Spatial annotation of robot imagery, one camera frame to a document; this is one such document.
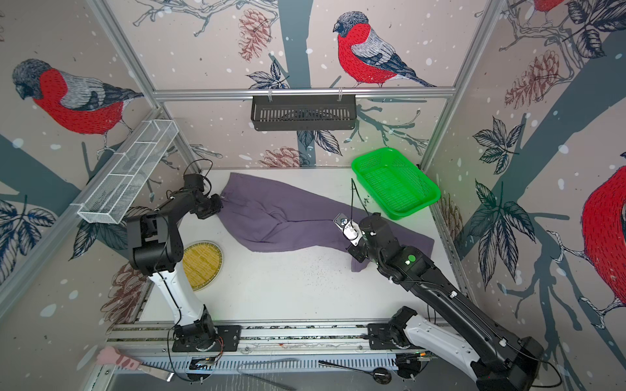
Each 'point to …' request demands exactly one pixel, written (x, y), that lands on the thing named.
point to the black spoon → (381, 375)
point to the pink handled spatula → (108, 355)
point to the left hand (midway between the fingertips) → (223, 201)
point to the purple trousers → (266, 216)
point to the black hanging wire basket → (304, 115)
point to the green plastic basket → (393, 183)
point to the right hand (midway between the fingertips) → (352, 227)
